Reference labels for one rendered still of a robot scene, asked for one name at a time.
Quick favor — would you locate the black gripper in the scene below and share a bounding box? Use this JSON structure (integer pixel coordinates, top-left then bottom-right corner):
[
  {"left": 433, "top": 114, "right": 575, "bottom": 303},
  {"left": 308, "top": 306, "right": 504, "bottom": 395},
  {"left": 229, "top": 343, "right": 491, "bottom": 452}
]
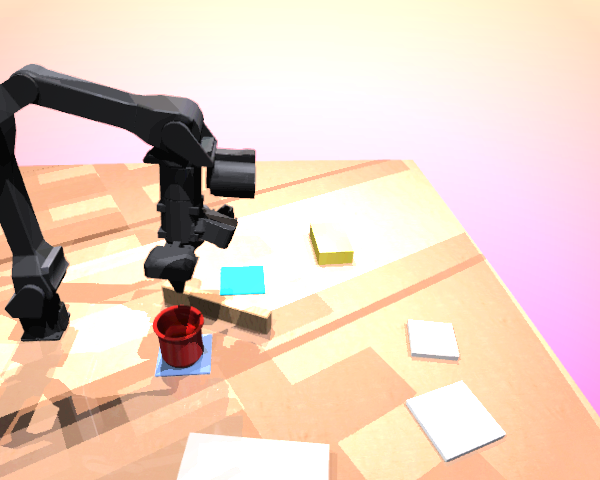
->
[{"left": 144, "top": 193, "right": 211, "bottom": 294}]

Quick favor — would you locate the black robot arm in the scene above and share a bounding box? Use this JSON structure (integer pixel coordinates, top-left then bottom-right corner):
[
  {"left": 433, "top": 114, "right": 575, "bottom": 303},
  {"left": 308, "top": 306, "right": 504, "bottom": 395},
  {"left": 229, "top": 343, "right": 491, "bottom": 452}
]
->
[{"left": 0, "top": 64, "right": 256, "bottom": 342}]

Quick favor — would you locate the red cup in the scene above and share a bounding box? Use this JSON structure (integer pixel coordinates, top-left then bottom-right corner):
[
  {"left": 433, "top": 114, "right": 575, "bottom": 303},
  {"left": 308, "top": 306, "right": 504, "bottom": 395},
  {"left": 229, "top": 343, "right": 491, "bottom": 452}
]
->
[{"left": 153, "top": 305, "right": 204, "bottom": 367}]

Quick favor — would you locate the yellow rectangular block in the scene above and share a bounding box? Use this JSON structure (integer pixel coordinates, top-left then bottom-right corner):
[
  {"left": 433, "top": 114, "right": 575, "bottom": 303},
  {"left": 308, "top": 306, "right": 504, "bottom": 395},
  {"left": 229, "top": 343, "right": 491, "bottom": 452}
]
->
[{"left": 310, "top": 222, "right": 354, "bottom": 265}]

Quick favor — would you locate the tan wooden bar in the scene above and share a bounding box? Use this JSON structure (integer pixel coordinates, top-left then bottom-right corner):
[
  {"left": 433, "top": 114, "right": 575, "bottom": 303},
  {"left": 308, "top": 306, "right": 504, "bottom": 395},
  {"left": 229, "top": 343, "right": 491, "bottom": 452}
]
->
[{"left": 161, "top": 280, "right": 272, "bottom": 335}]

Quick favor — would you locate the white flat pad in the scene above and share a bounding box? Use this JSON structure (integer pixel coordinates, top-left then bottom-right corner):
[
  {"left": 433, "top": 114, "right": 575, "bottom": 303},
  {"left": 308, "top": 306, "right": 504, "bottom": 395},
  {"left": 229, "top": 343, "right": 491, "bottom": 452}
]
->
[{"left": 405, "top": 381, "right": 506, "bottom": 463}]

